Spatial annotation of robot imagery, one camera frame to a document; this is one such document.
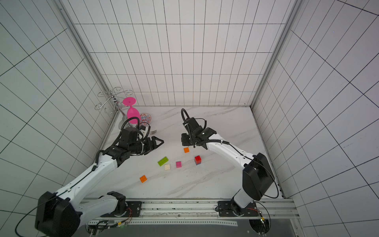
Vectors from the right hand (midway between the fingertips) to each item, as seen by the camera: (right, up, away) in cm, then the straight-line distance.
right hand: (184, 136), depth 84 cm
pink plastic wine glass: (-33, +15, +5) cm, 36 cm away
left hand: (-14, -5, -5) cm, 16 cm away
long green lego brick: (-13, -16, +5) cm, 22 cm away
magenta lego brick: (-3, -17, +3) cm, 18 cm away
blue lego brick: (+7, -18, +5) cm, 20 cm away
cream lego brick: (-10, -18, +1) cm, 21 cm away
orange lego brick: (+1, -10, +10) cm, 14 cm away
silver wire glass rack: (-59, +29, +29) cm, 72 cm away
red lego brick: (+8, -14, +1) cm, 16 cm away
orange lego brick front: (-24, -24, -1) cm, 34 cm away
